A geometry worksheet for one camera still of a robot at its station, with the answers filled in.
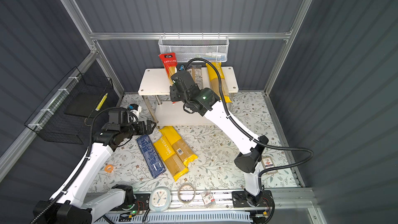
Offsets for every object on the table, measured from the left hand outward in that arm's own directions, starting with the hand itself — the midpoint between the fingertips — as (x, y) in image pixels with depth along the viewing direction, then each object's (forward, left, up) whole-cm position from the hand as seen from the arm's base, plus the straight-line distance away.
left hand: (147, 124), depth 79 cm
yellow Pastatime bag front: (-13, -12, -18) cm, 25 cm away
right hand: (+6, -16, +18) cm, 25 cm away
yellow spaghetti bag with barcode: (-4, -15, -18) cm, 23 cm away
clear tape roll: (-31, -15, -20) cm, 40 cm away
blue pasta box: (-10, +1, -17) cm, 20 cm away
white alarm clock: (-31, -6, -18) cm, 37 cm away
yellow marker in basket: (+10, +23, +7) cm, 26 cm away
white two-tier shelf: (+13, -5, +13) cm, 19 cm away
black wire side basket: (+5, +34, +10) cm, 36 cm away
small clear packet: (-32, -29, -18) cm, 47 cm away
